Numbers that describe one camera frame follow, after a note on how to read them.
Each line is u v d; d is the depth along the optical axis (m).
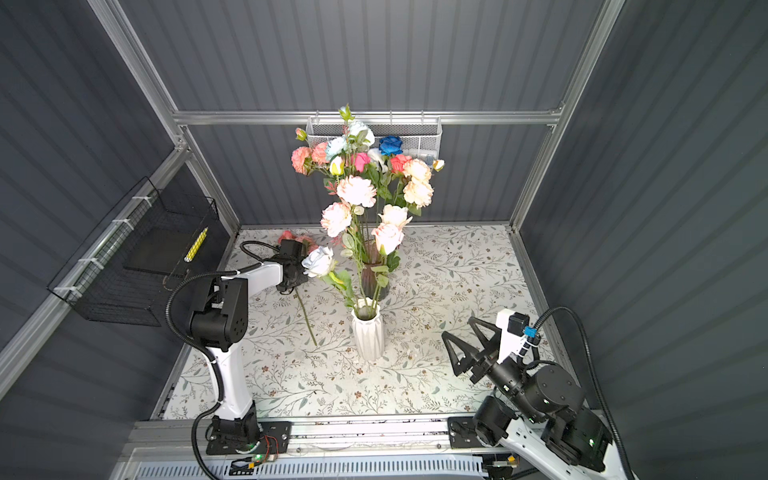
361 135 0.72
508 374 0.52
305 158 0.82
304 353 0.88
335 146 0.71
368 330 0.72
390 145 0.77
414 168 0.73
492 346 0.61
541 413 0.47
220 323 0.55
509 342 0.50
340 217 0.57
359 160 0.75
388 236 0.54
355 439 0.74
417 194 0.74
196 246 0.78
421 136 0.83
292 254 0.85
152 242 0.76
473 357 0.50
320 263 0.59
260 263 0.71
